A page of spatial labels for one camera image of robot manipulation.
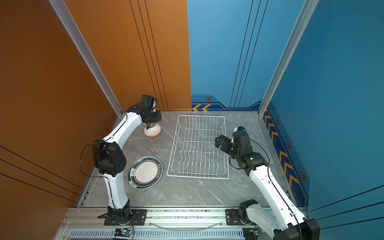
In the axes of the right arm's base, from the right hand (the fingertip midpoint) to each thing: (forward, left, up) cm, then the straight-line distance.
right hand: (219, 142), depth 78 cm
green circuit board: (-37, +48, -21) cm, 64 cm away
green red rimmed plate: (-9, +43, -18) cm, 47 cm away
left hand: (+22, +36, -2) cm, 42 cm away
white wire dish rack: (+1, +14, -14) cm, 20 cm away
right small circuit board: (-37, -14, -23) cm, 46 cm away
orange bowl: (+16, +42, -16) cm, 48 cm away
